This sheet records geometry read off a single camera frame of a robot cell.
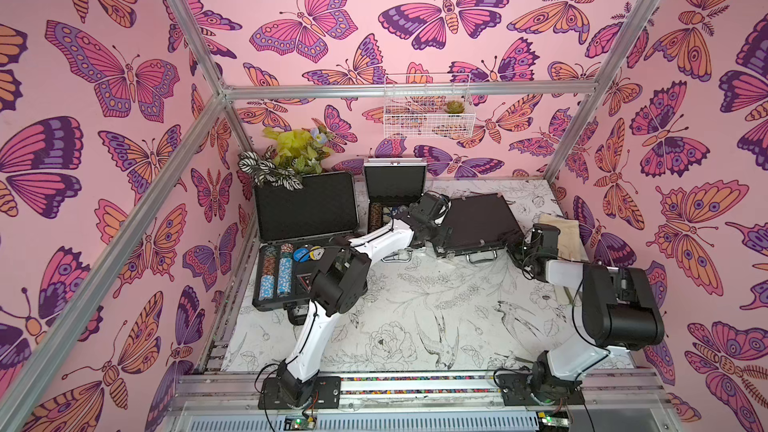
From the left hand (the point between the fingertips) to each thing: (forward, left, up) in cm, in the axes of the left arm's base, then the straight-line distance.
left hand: (448, 231), depth 96 cm
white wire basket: (+30, +7, +27) cm, 41 cm away
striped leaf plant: (+12, +58, +16) cm, 61 cm away
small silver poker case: (+16, +19, +5) cm, 25 cm away
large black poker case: (+1, +50, 0) cm, 50 cm away
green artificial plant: (+23, +47, +15) cm, 54 cm away
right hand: (-1, -19, -2) cm, 20 cm away
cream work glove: (-2, -42, -6) cm, 42 cm away
